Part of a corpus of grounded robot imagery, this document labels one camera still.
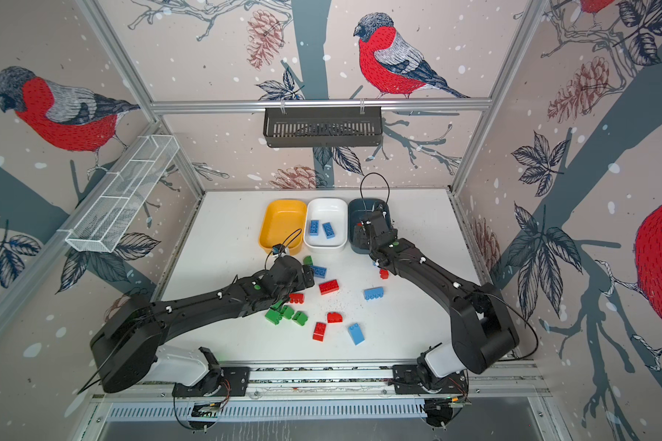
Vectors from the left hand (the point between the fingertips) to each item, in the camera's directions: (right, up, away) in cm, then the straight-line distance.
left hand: (305, 275), depth 85 cm
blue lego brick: (+1, +14, +21) cm, 25 cm away
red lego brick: (+26, -2, +8) cm, 28 cm away
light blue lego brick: (+7, +13, +19) cm, 24 cm away
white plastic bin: (+7, +21, +26) cm, 34 cm away
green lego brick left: (-10, -12, -2) cm, 16 cm away
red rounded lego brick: (+9, -13, -2) cm, 16 cm away
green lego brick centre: (-5, -4, -16) cm, 17 cm away
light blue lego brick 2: (+22, -7, +3) cm, 23 cm away
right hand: (+21, +13, +4) cm, 25 cm away
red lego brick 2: (+7, -5, +5) cm, 10 cm away
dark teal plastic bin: (+19, +20, +26) cm, 38 cm away
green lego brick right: (-1, -13, -2) cm, 13 cm away
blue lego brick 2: (+4, -1, +10) cm, 11 cm away
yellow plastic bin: (-11, +16, +23) cm, 30 cm away
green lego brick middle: (-5, -12, -1) cm, 13 cm away
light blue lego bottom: (+16, -17, -5) cm, 24 cm away
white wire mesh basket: (-53, +25, -7) cm, 59 cm away
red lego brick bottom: (+5, -17, -3) cm, 18 cm away
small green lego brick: (0, +3, +12) cm, 13 cm away
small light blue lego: (+23, +1, +13) cm, 27 cm away
